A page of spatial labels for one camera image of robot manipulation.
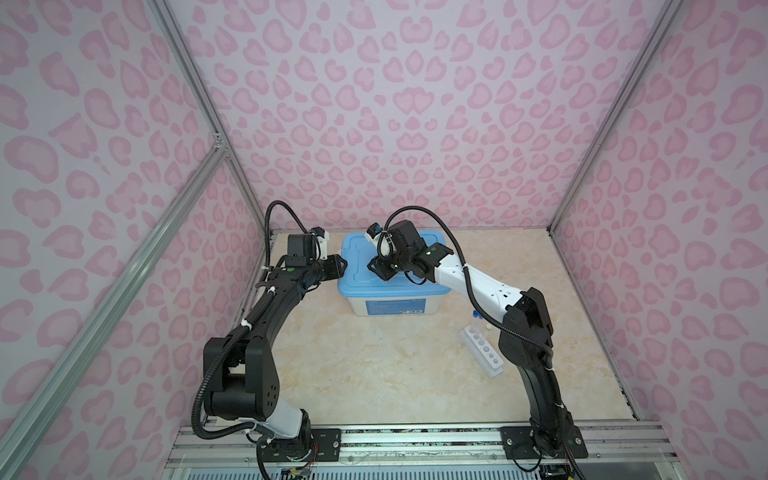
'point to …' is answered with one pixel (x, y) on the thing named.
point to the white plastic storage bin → (397, 306)
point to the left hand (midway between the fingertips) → (343, 258)
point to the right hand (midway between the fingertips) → (376, 260)
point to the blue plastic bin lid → (360, 281)
